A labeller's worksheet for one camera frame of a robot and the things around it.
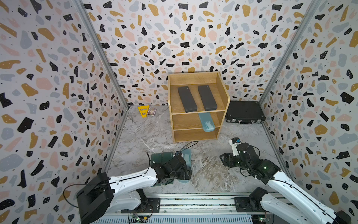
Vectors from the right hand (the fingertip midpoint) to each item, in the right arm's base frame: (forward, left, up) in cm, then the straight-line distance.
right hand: (224, 156), depth 78 cm
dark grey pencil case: (+25, +21, +20) cm, 39 cm away
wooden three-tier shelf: (+24, +15, +19) cm, 34 cm away
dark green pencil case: (+3, +40, -12) cm, 42 cm away
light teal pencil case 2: (+20, +9, +6) cm, 23 cm away
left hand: (-7, +20, -8) cm, 23 cm away
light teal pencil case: (+7, +22, -12) cm, 26 cm away
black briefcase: (+45, -21, -10) cm, 50 cm away
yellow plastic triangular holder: (+45, +60, -10) cm, 75 cm away
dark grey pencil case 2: (+27, +10, +20) cm, 35 cm away
